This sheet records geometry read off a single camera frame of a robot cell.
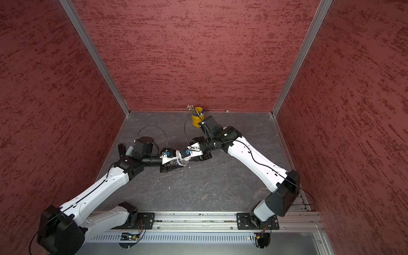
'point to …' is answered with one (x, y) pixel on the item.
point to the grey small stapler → (129, 151)
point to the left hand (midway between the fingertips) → (180, 161)
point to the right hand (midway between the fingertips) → (190, 154)
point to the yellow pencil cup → (196, 119)
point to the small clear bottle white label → (180, 161)
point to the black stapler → (122, 150)
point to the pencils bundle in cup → (191, 108)
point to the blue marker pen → (203, 111)
